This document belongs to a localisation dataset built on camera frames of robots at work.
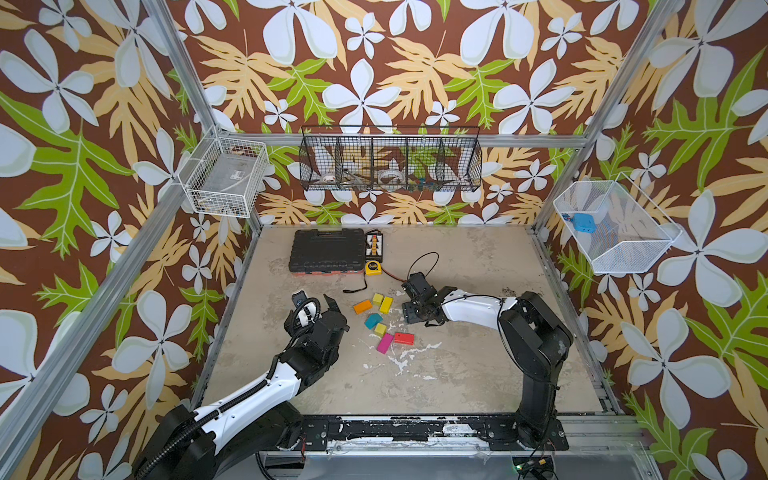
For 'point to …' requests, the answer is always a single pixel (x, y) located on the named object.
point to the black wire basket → (386, 158)
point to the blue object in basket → (584, 222)
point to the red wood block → (404, 338)
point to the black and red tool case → (316, 252)
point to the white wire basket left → (226, 176)
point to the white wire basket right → (631, 231)
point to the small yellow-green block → (380, 329)
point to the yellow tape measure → (373, 268)
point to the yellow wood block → (385, 306)
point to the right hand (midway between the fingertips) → (412, 310)
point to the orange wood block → (362, 307)
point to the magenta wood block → (384, 344)
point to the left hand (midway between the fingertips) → (310, 301)
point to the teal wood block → (372, 319)
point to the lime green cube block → (377, 299)
